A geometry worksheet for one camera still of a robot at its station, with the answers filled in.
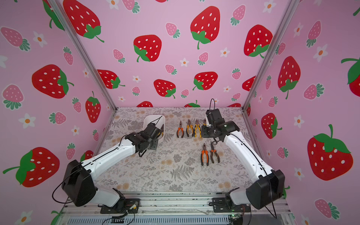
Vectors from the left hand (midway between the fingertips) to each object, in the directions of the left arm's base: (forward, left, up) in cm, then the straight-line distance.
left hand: (154, 142), depth 85 cm
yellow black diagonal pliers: (+21, -21, -11) cm, 32 cm away
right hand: (+3, -34, +8) cm, 36 cm away
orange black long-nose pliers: (+1, -40, -12) cm, 42 cm away
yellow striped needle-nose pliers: (+22, -29, -11) cm, 38 cm away
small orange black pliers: (+20, -16, -12) cm, 28 cm away
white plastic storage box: (+33, +4, -16) cm, 37 cm away
